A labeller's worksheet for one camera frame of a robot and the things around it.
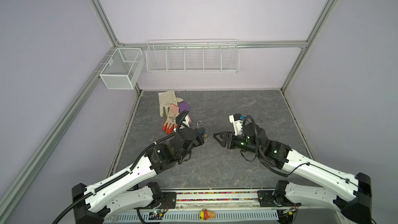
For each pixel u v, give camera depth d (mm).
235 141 606
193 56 983
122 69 990
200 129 680
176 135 494
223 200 754
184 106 1124
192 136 497
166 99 1164
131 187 456
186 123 628
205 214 680
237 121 628
